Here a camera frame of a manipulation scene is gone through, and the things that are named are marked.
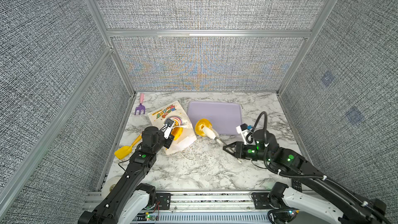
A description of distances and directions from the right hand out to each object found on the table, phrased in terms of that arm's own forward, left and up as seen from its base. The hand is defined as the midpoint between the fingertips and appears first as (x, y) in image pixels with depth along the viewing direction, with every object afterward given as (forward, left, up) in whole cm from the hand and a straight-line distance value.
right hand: (224, 148), depth 68 cm
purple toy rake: (+41, +53, -19) cm, 69 cm away
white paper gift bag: (+28, +25, -8) cm, 38 cm away
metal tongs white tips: (+7, +4, 0) cm, 8 cm away
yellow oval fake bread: (+19, +25, -17) cm, 36 cm away
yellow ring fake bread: (+14, +10, -3) cm, 18 cm away
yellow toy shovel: (+8, +54, -19) cm, 58 cm away
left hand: (+14, +27, -6) cm, 31 cm away
